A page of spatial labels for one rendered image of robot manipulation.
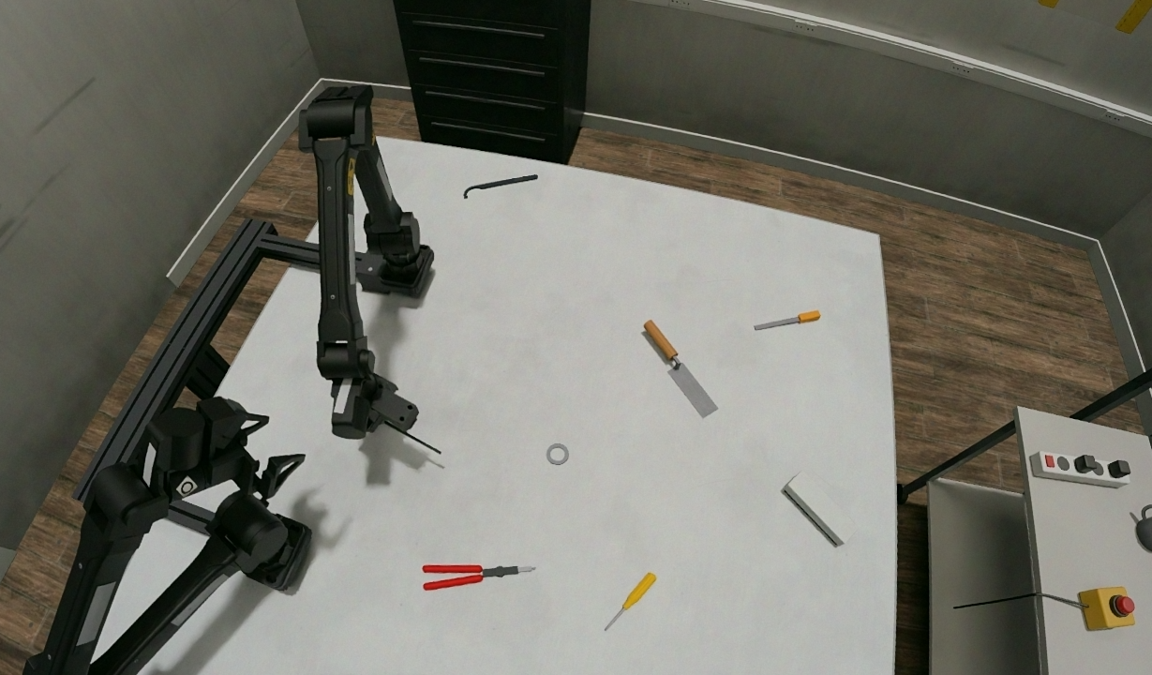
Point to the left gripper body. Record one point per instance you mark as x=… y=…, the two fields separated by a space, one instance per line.
x=371 y=427

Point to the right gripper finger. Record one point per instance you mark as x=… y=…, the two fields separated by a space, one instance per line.
x=277 y=463
x=262 y=420

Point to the yellow-handled screwdriver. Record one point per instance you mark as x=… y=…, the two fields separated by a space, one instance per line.
x=636 y=594

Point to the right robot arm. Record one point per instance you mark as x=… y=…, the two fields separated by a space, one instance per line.
x=171 y=445

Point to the grey ring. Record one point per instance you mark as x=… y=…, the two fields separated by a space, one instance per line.
x=557 y=462

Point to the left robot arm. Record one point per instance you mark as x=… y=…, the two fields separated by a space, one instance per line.
x=342 y=112

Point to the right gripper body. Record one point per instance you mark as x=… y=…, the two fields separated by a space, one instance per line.
x=245 y=480

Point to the red-handled pliers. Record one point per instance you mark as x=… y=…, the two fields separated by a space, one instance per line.
x=490 y=572

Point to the wooden-handled putty knife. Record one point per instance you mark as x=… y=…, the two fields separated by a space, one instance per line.
x=681 y=375

